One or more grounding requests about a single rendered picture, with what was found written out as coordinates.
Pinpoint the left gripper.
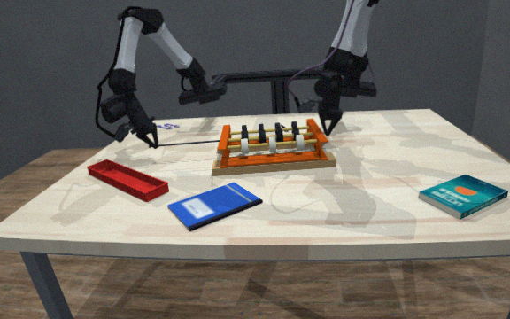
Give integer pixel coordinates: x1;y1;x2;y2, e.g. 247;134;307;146
300;92;343;136

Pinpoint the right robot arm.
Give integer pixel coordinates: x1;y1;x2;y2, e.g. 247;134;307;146
100;9;225;124

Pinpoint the teal paperback book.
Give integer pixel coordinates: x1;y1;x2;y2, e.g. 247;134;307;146
419;175;508;219

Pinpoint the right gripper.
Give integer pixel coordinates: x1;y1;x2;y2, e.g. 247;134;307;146
114;106;158;149

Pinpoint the blue notebook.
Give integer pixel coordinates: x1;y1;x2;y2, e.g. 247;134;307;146
167;183;263;231

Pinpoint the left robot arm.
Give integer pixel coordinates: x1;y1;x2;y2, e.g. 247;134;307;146
314;0;379;97

